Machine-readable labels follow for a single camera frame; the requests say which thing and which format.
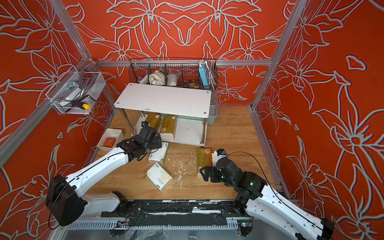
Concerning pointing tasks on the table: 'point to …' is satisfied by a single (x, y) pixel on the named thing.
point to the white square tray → (110, 133)
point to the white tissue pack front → (160, 176)
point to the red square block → (109, 142)
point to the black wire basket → (185, 72)
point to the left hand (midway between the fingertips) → (153, 138)
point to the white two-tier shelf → (183, 112)
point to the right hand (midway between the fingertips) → (204, 171)
